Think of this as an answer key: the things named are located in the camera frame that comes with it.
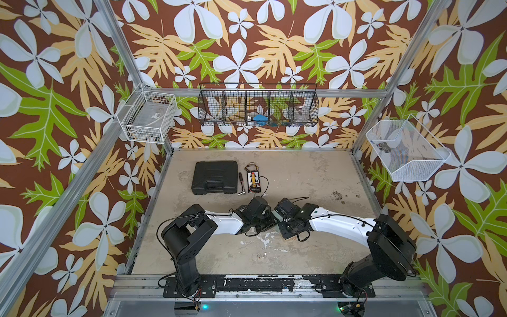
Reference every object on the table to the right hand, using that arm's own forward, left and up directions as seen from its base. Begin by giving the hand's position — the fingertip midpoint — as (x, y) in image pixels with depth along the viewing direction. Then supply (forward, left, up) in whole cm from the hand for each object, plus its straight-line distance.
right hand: (282, 230), depth 87 cm
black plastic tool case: (+26, +32, +5) cm, 42 cm away
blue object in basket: (+44, +9, +27) cm, 53 cm away
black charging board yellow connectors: (+27, +13, 0) cm, 30 cm away
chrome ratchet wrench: (+26, +19, -1) cm, 32 cm away
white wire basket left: (+38, +59, +34) cm, 78 cm away
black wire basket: (+55, +11, +29) cm, 63 cm away
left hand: (+4, 0, +2) cm, 4 cm away
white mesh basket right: (+25, -52, +26) cm, 64 cm away
